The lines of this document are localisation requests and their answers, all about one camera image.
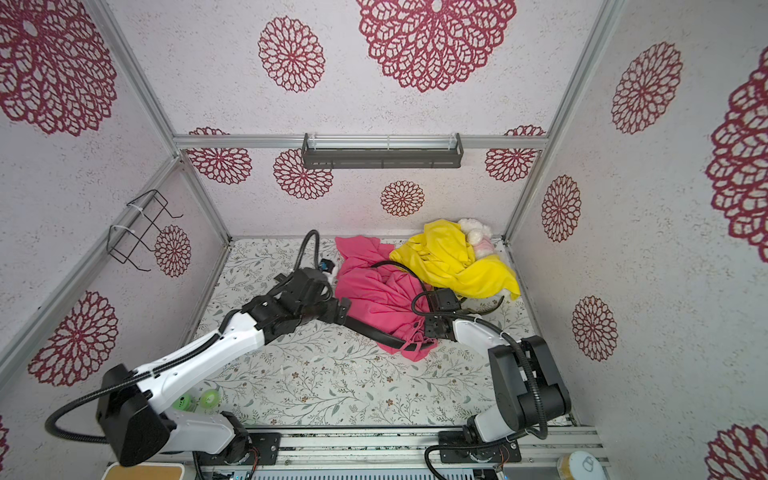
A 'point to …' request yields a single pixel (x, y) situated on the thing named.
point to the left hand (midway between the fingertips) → (335, 301)
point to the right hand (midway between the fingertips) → (433, 323)
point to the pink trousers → (385, 295)
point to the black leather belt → (344, 312)
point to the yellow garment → (444, 255)
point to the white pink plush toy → (479, 236)
